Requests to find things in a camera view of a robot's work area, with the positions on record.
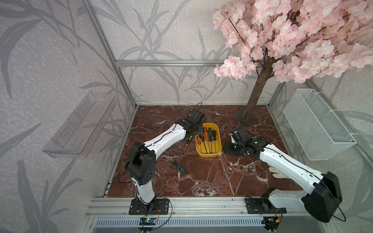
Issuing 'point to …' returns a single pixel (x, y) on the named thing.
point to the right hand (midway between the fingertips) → (223, 148)
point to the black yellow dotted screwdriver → (203, 139)
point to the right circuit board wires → (271, 223)
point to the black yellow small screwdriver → (190, 138)
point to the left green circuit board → (147, 221)
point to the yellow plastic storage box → (218, 145)
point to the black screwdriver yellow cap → (214, 138)
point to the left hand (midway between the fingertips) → (200, 129)
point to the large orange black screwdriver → (205, 131)
